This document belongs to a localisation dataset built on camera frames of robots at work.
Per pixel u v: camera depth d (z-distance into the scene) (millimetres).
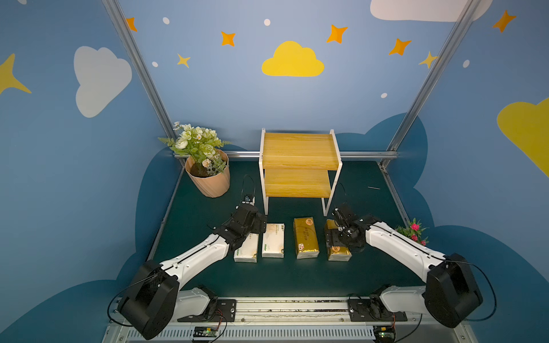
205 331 718
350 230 622
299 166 752
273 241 864
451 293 415
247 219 660
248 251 840
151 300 405
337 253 819
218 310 733
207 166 955
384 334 729
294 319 737
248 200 762
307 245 839
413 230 754
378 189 1114
